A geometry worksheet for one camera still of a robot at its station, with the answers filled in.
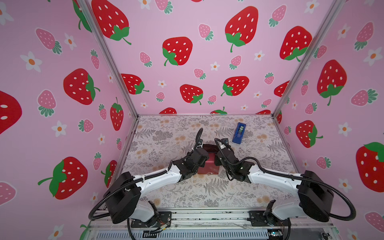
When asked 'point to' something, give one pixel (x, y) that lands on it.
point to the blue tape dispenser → (239, 133)
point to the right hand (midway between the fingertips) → (215, 152)
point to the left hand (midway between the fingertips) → (201, 153)
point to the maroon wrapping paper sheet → (209, 166)
